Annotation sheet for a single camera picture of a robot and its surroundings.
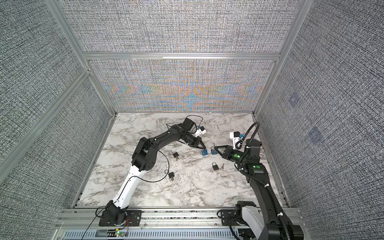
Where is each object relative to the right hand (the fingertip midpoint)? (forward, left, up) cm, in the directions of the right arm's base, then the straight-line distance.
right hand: (215, 147), depth 77 cm
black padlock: (-1, -2, -21) cm, 21 cm away
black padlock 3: (-7, +25, -19) cm, 32 cm away
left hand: (+10, +4, -16) cm, 19 cm away
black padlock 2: (+7, +23, -19) cm, 31 cm away
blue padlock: (+7, +4, -17) cm, 19 cm away
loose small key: (-1, -6, -20) cm, 21 cm away
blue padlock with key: (+9, -1, -18) cm, 20 cm away
